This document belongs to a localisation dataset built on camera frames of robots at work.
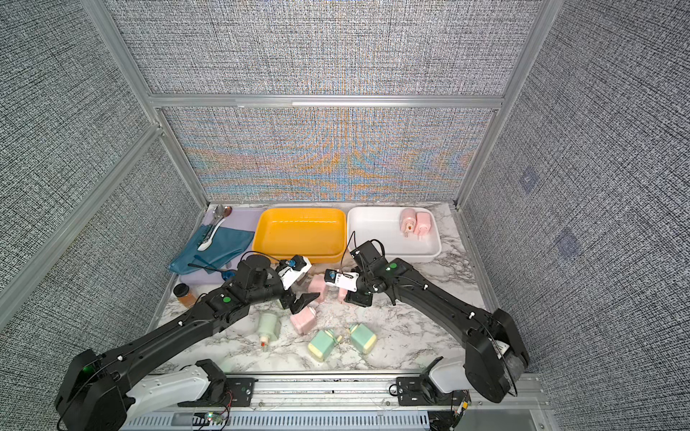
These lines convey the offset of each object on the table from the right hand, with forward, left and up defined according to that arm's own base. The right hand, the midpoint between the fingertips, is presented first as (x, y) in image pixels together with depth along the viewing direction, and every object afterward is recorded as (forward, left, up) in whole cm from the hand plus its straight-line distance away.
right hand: (350, 279), depth 82 cm
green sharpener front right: (-16, -3, -5) cm, 17 cm away
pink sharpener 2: (+29, -23, -7) cm, 37 cm away
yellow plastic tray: (+28, +13, -14) cm, 34 cm away
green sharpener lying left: (-12, +24, -5) cm, 27 cm away
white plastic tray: (+34, -8, -16) cm, 39 cm away
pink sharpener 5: (-11, +14, -6) cm, 18 cm away
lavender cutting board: (+35, +45, -12) cm, 58 cm away
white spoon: (+21, +56, -12) cm, 61 cm away
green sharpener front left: (-17, +8, -6) cm, 20 cm away
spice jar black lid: (+1, +57, -9) cm, 58 cm away
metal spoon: (+38, +52, -11) cm, 65 cm away
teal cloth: (+15, +59, -12) cm, 62 cm away
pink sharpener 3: (+1, +11, -7) cm, 13 cm away
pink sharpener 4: (-5, +2, +1) cm, 6 cm away
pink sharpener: (+27, -29, -6) cm, 40 cm away
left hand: (-2, +11, +5) cm, 12 cm away
